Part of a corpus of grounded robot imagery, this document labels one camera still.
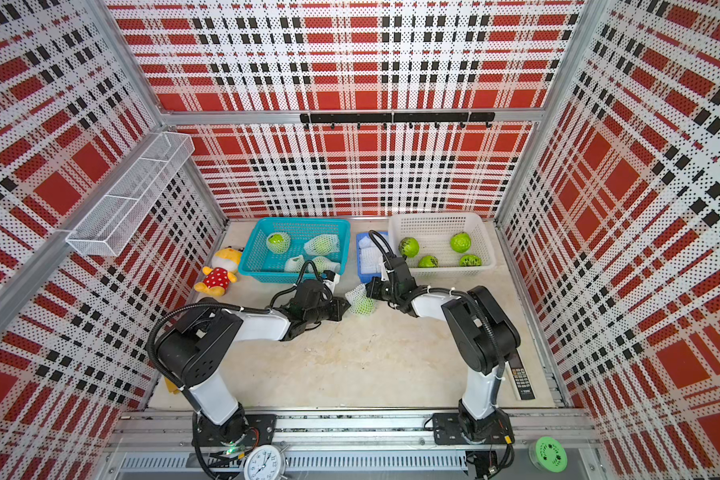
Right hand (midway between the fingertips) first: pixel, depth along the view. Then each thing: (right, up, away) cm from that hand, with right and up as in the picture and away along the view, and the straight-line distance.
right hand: (367, 286), depth 95 cm
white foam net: (-2, -4, -4) cm, 6 cm away
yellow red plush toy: (-49, +6, +5) cm, 50 cm away
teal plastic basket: (-39, +6, +11) cm, 41 cm away
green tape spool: (+42, -34, -29) cm, 61 cm away
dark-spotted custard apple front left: (+14, +13, +9) cm, 22 cm away
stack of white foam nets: (+1, +9, +7) cm, 11 cm away
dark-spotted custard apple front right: (+35, +8, +5) cm, 36 cm away
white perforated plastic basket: (+28, +14, +18) cm, 36 cm away
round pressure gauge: (-22, -36, -28) cm, 51 cm away
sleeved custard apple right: (-17, +14, +11) cm, 24 cm away
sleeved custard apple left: (-33, +15, +12) cm, 38 cm away
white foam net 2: (-25, +7, +4) cm, 26 cm away
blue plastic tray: (-2, +3, +5) cm, 6 cm away
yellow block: (-52, -25, -17) cm, 60 cm away
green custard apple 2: (+33, +15, +10) cm, 37 cm away
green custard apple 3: (+20, +8, +5) cm, 22 cm away
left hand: (-4, -5, -1) cm, 7 cm away
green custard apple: (-1, -6, -4) cm, 7 cm away
